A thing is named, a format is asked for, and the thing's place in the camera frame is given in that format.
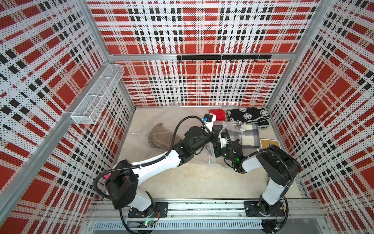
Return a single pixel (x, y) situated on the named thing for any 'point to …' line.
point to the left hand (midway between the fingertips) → (224, 126)
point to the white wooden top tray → (265, 143)
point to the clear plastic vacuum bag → (209, 147)
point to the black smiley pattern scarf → (257, 115)
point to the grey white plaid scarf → (248, 136)
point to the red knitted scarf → (220, 114)
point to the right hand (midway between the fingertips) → (209, 145)
